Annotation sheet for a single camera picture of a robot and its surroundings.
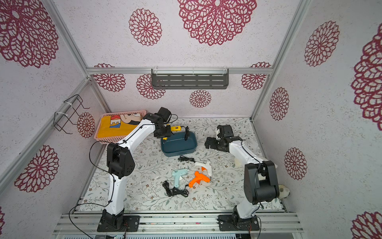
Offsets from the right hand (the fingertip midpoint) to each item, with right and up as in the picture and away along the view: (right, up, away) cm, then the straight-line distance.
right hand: (210, 142), depth 92 cm
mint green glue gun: (-20, -19, -3) cm, 28 cm away
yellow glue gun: (-21, +9, +2) cm, 23 cm away
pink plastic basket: (-65, +1, +10) cm, 65 cm away
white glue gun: (-3, -16, 0) cm, 16 cm away
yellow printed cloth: (-64, +11, +14) cm, 67 cm away
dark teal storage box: (-22, -2, +11) cm, 25 cm away
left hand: (-27, +5, +3) cm, 28 cm away
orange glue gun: (-8, -20, -5) cm, 23 cm away
